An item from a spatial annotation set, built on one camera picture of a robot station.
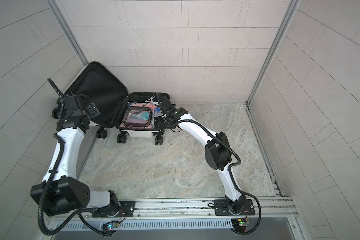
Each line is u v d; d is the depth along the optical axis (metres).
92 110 0.68
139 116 1.00
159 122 0.77
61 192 0.39
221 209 0.71
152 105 1.07
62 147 0.44
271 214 0.72
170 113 0.67
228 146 0.51
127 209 0.71
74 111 0.54
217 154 0.52
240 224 0.68
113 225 0.64
